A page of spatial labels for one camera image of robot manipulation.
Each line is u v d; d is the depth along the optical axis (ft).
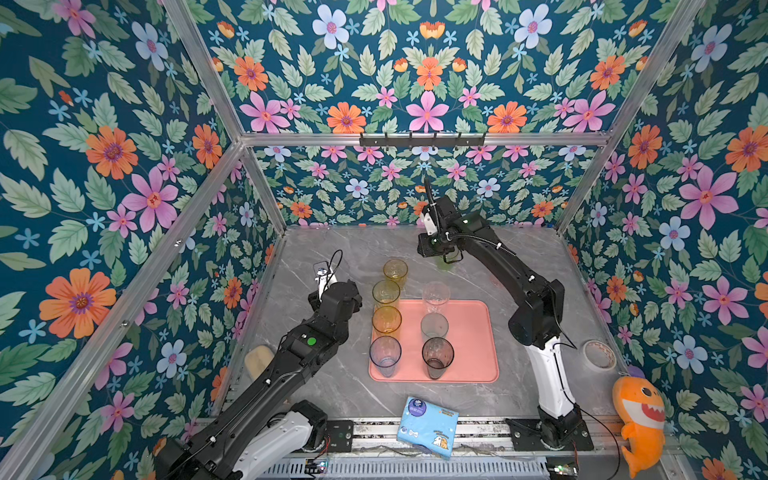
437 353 2.36
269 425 1.93
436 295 3.12
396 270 3.25
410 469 2.51
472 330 3.05
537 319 1.81
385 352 2.53
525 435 2.39
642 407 2.31
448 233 2.14
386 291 2.94
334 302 1.77
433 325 2.82
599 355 2.90
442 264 3.54
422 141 3.06
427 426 2.31
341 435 2.41
